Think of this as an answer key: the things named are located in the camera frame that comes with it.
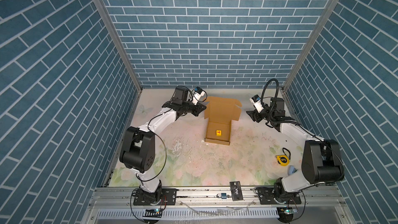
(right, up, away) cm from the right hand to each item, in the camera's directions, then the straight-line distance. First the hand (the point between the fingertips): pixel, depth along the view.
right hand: (250, 105), depth 92 cm
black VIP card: (-12, -42, -16) cm, 47 cm away
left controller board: (-52, -50, -20) cm, 75 cm away
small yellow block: (-19, -17, +1) cm, 26 cm away
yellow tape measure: (+15, -30, -8) cm, 34 cm away
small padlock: (-18, -44, -18) cm, 50 cm away
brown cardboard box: (-19, -5, -1) cm, 20 cm away
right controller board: (+11, -50, -21) cm, 56 cm away
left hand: (-27, -1, -5) cm, 28 cm away
